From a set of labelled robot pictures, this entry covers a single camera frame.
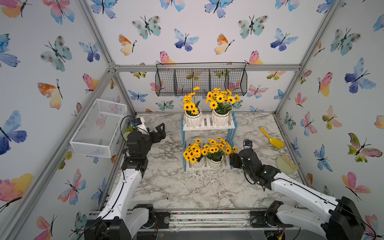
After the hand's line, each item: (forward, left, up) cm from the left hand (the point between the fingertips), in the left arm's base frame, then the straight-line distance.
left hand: (158, 124), depth 77 cm
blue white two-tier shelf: (+17, -27, -28) cm, 42 cm away
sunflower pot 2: (-10, -29, -9) cm, 32 cm away
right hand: (-10, -41, -14) cm, 44 cm away
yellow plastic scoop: (+7, -75, -29) cm, 80 cm away
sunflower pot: (-12, -18, -11) cm, 24 cm away
